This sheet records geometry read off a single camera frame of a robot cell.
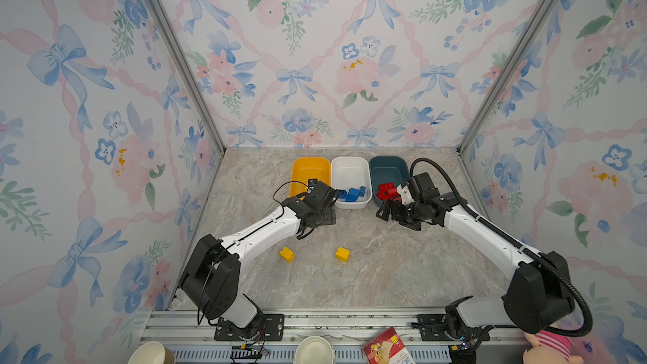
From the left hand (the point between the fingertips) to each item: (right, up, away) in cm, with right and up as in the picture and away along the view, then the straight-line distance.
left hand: (324, 212), depth 86 cm
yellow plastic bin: (-9, +15, +25) cm, 30 cm away
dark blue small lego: (+16, +6, +18) cm, 25 cm away
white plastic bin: (+11, +11, +22) cm, 27 cm away
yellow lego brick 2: (+6, -15, +2) cm, 16 cm away
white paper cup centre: (-3, -37, -14) cm, 40 cm away
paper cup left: (-44, -33, -22) cm, 59 cm away
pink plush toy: (+60, -33, -20) cm, 71 cm away
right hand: (+21, -1, -1) cm, 21 cm away
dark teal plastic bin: (+26, +15, +24) cm, 38 cm away
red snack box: (+17, -34, -18) cm, 42 cm away
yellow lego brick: (-13, -15, +1) cm, 20 cm away
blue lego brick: (+7, +5, +15) cm, 17 cm away
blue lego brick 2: (+12, +4, +17) cm, 21 cm away
